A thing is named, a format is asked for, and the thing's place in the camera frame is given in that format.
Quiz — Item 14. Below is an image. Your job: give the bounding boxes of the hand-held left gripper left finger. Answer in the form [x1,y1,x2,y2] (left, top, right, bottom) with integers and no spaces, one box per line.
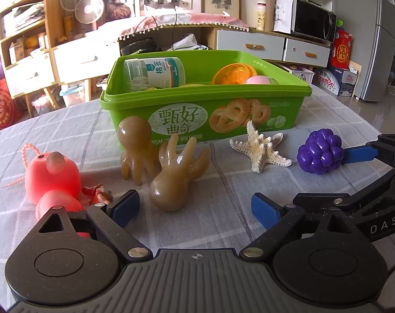
[37,189,154,263]

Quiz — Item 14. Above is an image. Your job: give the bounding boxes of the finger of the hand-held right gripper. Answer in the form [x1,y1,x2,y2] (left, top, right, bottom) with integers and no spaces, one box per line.
[293,167,395,213]
[343,133,395,167]

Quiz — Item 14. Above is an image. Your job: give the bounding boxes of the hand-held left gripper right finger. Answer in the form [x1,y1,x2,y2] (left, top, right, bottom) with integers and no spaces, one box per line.
[240,192,357,262]

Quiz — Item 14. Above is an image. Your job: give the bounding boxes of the purple toy grapes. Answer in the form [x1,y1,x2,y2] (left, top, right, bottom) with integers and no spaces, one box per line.
[297,128,345,175]

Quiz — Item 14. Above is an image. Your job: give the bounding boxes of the green plastic box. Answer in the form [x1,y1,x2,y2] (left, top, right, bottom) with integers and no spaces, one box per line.
[99,49,313,144]

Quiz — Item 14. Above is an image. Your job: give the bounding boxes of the pink egg toy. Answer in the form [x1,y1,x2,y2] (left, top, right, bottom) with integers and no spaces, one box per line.
[244,75,278,86]

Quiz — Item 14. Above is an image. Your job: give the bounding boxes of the clear cotton swab jar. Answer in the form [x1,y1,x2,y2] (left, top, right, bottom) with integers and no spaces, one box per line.
[123,57,187,93]

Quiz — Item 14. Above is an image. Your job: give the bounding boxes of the orange toy cup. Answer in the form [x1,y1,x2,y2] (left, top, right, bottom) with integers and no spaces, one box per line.
[212,63,258,86]

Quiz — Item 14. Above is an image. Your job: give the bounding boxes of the small red figure toy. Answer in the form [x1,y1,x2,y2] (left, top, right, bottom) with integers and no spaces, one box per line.
[81,184,114,206]

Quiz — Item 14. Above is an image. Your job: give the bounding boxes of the brown lying octopus toy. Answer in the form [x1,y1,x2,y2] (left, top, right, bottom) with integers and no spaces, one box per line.
[150,132,211,212]

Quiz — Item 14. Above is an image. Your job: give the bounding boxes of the white starfish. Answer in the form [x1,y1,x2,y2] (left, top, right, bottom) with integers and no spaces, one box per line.
[229,119,293,174]

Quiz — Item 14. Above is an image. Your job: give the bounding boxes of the brown upright octopus toy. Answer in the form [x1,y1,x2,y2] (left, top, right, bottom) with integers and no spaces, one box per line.
[116,116,162,186]

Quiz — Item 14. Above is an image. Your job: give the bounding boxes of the blue and white carton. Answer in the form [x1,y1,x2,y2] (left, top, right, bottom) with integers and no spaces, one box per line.
[315,68,360,97]

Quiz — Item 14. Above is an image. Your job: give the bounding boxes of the pink rubber animal toy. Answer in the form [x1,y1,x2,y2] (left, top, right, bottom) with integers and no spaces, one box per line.
[1,142,97,239]

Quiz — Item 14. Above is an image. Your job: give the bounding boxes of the white plastic crate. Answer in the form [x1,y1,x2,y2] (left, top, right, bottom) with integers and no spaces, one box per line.
[287,67,316,84]

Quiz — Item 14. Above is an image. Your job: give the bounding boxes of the red gift box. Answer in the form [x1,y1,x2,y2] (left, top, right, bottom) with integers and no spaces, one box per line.
[330,31,353,71]

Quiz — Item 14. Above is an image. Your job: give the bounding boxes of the white cabinet drawer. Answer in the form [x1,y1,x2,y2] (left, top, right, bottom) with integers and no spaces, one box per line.
[283,38,331,68]
[216,29,286,61]
[53,43,120,84]
[4,51,60,97]

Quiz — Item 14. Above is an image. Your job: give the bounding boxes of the grey refrigerator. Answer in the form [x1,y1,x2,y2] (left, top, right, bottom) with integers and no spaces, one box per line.
[360,0,395,102]

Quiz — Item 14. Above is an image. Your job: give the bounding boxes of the clear box with blue lid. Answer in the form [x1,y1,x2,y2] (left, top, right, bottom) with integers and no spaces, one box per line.
[59,84,86,108]

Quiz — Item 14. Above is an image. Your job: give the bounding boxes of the clear storage box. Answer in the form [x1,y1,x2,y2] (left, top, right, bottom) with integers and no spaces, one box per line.
[31,96,60,112]

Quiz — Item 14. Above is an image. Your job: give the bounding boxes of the black microwave oven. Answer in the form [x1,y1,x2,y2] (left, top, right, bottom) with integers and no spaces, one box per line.
[290,0,338,44]

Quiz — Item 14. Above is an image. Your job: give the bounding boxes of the red shopping bag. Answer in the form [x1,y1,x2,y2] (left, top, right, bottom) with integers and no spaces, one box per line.
[0,78,23,130]

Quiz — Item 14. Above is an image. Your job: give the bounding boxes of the black bag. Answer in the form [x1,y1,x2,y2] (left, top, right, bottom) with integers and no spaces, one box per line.
[120,39,156,55]

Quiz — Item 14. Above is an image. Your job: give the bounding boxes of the tall paper canister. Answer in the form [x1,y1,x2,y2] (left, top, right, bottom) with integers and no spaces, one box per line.
[256,0,268,30]

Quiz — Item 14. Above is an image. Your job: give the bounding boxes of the pile of papers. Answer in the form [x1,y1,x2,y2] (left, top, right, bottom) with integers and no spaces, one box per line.
[166,34,214,51]

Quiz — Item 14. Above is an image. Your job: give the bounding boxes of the pink patterned cloth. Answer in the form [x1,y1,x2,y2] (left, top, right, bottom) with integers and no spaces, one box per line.
[119,12,250,41]

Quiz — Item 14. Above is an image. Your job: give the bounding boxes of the framed cat picture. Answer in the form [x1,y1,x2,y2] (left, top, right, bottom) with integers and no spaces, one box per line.
[101,0,141,20]

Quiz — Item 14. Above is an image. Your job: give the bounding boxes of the wooden cabinet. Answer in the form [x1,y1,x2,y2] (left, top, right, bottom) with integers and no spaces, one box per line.
[0,0,335,118]

